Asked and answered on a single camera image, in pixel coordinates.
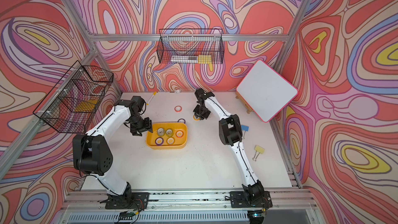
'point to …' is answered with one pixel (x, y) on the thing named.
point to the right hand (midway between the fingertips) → (198, 120)
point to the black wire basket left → (68, 107)
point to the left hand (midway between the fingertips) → (149, 132)
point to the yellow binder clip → (258, 149)
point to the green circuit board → (126, 215)
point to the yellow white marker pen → (154, 94)
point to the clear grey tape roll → (160, 131)
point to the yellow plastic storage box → (167, 136)
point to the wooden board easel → (249, 109)
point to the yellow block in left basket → (86, 106)
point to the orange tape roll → (195, 119)
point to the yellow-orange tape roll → (170, 141)
